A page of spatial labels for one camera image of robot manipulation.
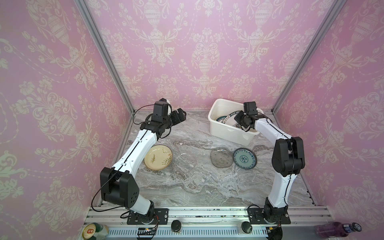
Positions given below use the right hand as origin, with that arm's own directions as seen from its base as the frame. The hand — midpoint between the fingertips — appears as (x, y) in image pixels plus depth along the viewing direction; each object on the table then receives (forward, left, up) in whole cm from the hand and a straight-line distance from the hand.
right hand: (236, 116), depth 98 cm
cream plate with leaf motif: (-20, +52, -13) cm, 57 cm away
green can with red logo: (-58, +72, -2) cm, 92 cm away
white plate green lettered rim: (+4, +3, -6) cm, 8 cm away
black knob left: (-58, +38, -4) cm, 69 cm away
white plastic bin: (+11, +10, -2) cm, 15 cm away
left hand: (-9, +35, +13) cm, 39 cm away
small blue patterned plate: (-23, -3, -14) cm, 27 cm away
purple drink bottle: (-62, -32, -9) cm, 70 cm away
